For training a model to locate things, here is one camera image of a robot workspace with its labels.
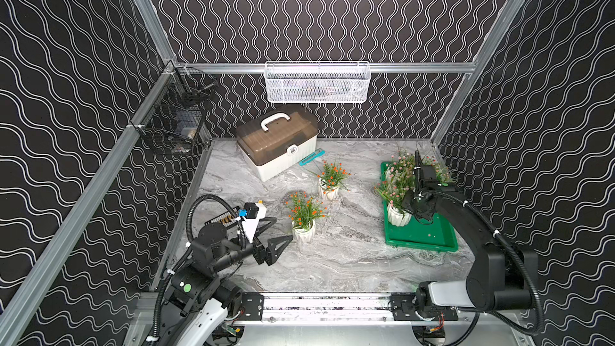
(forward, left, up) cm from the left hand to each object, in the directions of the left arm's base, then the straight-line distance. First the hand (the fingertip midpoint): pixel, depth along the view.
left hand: (282, 226), depth 63 cm
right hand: (+19, -43, -17) cm, 50 cm away
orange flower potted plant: (+11, -5, -11) cm, 16 cm away
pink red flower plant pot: (+25, -37, -16) cm, 48 cm away
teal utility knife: (+51, -9, -26) cm, 57 cm away
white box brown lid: (+37, +10, -7) cm, 38 cm away
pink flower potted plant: (+33, -41, -12) cm, 54 cm away
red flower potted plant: (+26, -14, -13) cm, 32 cm away
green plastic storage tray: (+8, -49, -15) cm, 52 cm away
